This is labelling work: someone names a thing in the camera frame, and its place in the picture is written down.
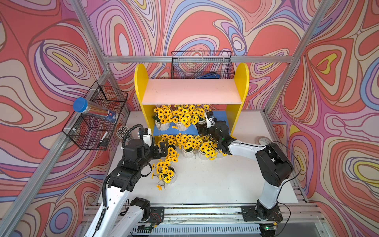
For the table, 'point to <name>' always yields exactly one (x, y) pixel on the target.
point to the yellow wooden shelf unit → (178, 106)
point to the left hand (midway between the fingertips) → (161, 142)
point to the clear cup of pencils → (121, 131)
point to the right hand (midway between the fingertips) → (201, 123)
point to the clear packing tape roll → (262, 140)
